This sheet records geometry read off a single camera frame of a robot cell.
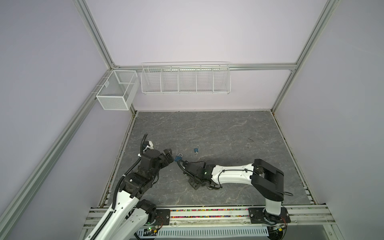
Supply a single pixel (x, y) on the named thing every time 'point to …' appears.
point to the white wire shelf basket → (186, 78)
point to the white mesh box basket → (117, 90)
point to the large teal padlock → (178, 158)
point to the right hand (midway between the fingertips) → (193, 180)
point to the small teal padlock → (196, 149)
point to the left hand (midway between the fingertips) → (165, 155)
